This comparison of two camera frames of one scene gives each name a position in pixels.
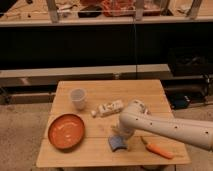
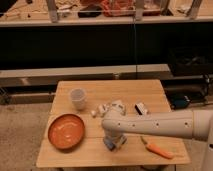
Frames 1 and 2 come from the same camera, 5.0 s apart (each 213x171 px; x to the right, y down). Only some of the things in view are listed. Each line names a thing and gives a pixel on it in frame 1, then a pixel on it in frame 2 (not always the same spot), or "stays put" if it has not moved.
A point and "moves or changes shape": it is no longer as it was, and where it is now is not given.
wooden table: x=82 y=127 stays put
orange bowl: x=66 y=131 stays put
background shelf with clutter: x=103 y=12 stays put
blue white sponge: x=116 y=142 moves or changes shape
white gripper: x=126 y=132 → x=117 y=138
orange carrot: x=157 y=149 stays put
